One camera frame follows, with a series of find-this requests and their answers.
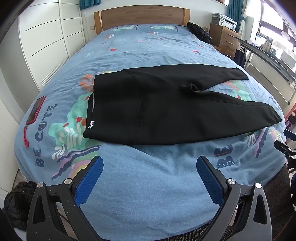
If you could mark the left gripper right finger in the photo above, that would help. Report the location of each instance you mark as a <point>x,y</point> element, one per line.
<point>243,208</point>

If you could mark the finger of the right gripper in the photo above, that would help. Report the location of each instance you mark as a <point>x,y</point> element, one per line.
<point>289,134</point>
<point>283,148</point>

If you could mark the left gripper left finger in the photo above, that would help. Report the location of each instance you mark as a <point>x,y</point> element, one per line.
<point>44,220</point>

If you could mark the black pants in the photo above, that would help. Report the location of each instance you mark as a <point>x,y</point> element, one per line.
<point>171,104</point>

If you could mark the black bag on floor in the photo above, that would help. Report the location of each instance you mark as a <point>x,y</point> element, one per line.
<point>17,204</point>

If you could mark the blue patterned bed cover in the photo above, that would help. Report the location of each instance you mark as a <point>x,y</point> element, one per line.
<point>145,192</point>

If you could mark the dark blue shopping bag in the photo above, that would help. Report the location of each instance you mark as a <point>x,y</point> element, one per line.
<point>240,57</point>

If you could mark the red phone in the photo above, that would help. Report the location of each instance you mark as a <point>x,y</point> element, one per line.
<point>35,110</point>

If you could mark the wooden drawer dresser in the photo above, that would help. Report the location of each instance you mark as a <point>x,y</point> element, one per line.
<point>224,40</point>

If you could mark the black backpack on bed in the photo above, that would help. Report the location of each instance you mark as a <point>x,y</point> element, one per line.
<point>199,32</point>

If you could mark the white printer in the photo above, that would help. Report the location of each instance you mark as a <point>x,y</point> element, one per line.
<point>223,20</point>

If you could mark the white wardrobe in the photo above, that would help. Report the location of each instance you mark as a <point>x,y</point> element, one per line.
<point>50,32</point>

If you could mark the wooden headboard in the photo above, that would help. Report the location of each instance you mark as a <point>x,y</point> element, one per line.
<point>141,14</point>

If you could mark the teal curtain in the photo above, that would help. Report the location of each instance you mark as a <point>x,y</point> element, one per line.
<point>84,4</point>

